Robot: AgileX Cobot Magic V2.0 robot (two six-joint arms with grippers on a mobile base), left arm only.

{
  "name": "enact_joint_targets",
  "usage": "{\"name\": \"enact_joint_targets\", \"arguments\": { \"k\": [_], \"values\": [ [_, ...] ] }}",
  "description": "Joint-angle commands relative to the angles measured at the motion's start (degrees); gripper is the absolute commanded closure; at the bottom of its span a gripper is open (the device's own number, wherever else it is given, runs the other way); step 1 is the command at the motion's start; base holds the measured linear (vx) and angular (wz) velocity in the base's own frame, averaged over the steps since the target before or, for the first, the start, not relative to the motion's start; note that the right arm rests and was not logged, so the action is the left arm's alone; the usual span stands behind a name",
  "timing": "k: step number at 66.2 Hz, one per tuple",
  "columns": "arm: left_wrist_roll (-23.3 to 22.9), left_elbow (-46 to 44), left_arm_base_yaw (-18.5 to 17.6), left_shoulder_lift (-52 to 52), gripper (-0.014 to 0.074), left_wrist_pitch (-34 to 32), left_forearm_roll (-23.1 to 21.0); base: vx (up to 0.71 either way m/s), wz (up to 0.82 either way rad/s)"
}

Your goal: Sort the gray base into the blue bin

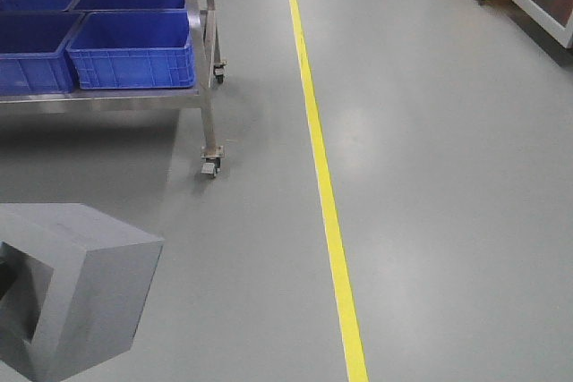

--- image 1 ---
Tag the grey block with square hole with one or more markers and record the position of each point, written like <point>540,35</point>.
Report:
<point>103,292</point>

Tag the steel rack on castors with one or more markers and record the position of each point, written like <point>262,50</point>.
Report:
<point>208,87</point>

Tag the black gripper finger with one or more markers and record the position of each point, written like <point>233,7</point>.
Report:
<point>6,281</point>

